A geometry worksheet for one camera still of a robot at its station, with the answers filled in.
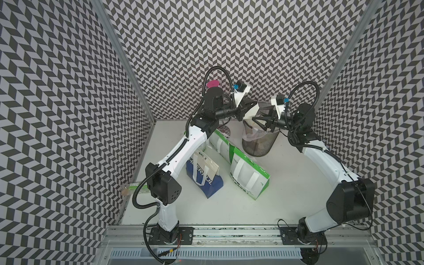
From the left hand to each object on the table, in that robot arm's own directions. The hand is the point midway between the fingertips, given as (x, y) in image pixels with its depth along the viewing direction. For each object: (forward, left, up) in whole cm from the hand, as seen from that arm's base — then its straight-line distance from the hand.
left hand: (256, 103), depth 66 cm
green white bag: (-6, +14, -21) cm, 26 cm away
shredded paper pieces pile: (-5, 0, -8) cm, 9 cm away
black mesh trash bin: (0, -5, -26) cm, 26 cm away
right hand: (-1, -1, -7) cm, 7 cm away
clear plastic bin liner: (0, -1, -17) cm, 17 cm away
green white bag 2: (-20, +2, -24) cm, 32 cm away
